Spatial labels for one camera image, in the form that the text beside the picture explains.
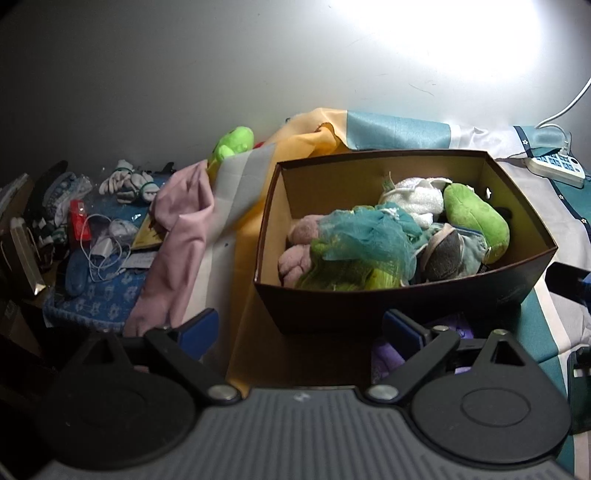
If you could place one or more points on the white power strip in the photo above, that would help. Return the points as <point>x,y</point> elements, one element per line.
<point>558,167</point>

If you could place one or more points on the blue floral cloth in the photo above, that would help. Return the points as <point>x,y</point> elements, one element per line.
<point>100,280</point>

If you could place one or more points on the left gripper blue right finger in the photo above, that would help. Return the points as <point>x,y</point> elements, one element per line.
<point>405,335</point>

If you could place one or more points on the green plush toy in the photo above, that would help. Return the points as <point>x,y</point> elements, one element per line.
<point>465,209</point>

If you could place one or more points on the green plush by wall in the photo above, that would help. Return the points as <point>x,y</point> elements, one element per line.
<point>234,142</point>

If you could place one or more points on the brown cardboard box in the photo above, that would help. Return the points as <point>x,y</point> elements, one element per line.
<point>316,321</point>

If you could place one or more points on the white fluffy towel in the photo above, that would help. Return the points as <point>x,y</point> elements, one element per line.
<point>421,198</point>

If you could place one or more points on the striped teal bed sheet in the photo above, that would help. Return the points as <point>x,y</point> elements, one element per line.
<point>242,182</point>

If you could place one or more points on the purple wet wipes pack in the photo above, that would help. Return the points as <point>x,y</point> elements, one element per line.
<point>386,359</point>

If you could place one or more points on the green mesh bath pouf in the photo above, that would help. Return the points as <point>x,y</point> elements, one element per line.
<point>351,276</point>

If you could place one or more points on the teal grey cloth pouch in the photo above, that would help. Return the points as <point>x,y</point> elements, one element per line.
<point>450,252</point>

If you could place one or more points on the teal mesh bath pouf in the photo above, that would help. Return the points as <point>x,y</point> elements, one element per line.
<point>384,233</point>

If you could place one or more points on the pink cloth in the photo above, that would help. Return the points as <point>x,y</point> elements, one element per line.
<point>183,208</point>

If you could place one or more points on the red small package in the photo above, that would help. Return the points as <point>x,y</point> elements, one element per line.
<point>78,229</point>

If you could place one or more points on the pink plush bear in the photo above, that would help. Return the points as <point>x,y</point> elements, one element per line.
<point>303,239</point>

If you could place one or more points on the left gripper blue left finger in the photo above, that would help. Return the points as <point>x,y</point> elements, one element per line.
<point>198,334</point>

